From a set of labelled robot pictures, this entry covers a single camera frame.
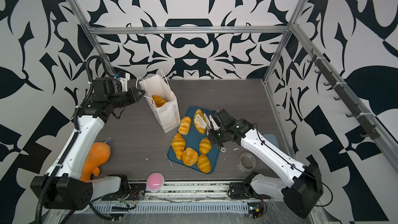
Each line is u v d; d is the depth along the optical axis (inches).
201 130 32.8
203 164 31.0
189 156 31.9
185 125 36.2
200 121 32.6
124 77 26.3
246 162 32.5
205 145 33.3
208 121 31.9
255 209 27.9
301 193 14.7
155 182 29.7
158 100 37.0
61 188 15.0
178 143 33.4
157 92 38.1
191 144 34.5
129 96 25.5
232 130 20.9
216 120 24.1
